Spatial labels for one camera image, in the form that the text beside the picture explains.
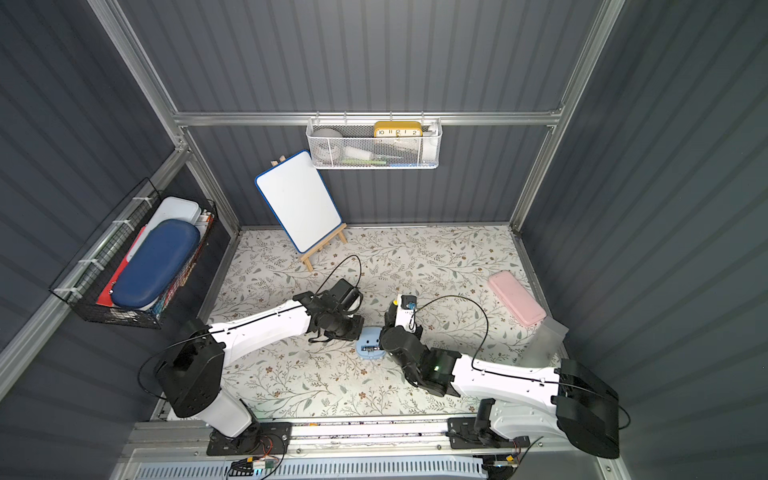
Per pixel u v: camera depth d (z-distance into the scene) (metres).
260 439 0.71
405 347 0.56
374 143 0.90
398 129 0.87
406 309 0.66
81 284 0.61
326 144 0.83
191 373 0.46
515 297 0.98
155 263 0.67
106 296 0.65
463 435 0.73
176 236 0.71
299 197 0.94
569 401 0.42
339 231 1.09
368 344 0.87
